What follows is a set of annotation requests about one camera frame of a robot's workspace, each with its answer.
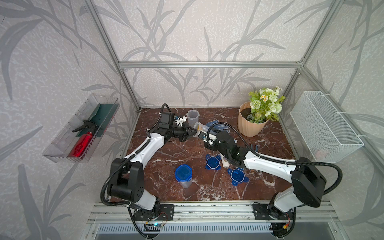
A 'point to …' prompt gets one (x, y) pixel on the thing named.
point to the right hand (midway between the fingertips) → (209, 130)
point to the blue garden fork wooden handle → (256, 147)
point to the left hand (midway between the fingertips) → (198, 132)
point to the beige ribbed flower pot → (247, 128)
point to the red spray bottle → (89, 127)
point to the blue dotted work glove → (218, 127)
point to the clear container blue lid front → (183, 174)
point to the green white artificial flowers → (266, 104)
